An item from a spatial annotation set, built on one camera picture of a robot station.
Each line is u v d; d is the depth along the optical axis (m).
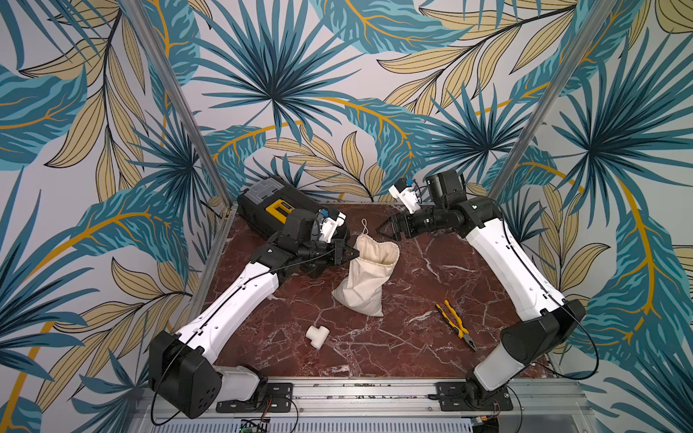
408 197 0.65
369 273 0.76
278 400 0.72
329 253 0.63
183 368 0.38
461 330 0.85
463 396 0.71
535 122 0.91
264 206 0.95
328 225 0.67
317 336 0.82
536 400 0.76
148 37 0.71
